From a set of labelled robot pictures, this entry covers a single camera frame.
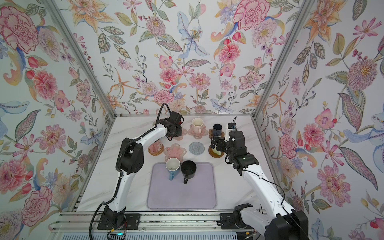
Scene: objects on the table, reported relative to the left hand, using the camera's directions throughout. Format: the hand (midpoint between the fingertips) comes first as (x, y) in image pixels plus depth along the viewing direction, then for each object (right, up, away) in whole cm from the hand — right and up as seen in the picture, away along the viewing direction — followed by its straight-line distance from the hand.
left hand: (179, 132), depth 103 cm
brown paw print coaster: (+22, -1, +7) cm, 23 cm away
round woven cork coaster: (-15, -14, -5) cm, 21 cm away
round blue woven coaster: (+11, -11, -1) cm, 16 cm away
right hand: (+23, -2, -22) cm, 32 cm away
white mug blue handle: (-3, -20, -13) cm, 24 cm away
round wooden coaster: (+23, -14, -5) cm, 27 cm away
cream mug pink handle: (+12, +6, +3) cm, 14 cm away
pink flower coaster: (+18, 0, +8) cm, 19 cm away
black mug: (+6, -20, -18) cm, 28 cm away
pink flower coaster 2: (-3, -13, -2) cm, 13 cm away
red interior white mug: (+2, +7, -16) cm, 18 cm away
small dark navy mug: (+26, +2, +1) cm, 26 cm away
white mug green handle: (+19, -8, -29) cm, 36 cm away
